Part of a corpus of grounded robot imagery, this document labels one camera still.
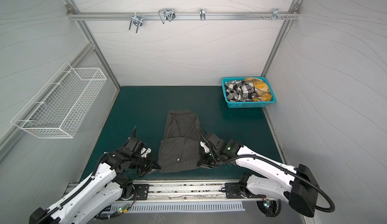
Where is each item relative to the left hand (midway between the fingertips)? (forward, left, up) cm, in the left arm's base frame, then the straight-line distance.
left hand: (162, 165), depth 75 cm
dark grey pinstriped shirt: (+10, -7, -2) cm, 12 cm away
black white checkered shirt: (+53, -47, +1) cm, 71 cm away
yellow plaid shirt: (+50, -62, +3) cm, 80 cm away
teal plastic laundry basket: (+42, -53, 0) cm, 67 cm away
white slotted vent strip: (-17, -9, -8) cm, 20 cm away
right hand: (+2, -18, +3) cm, 19 cm away
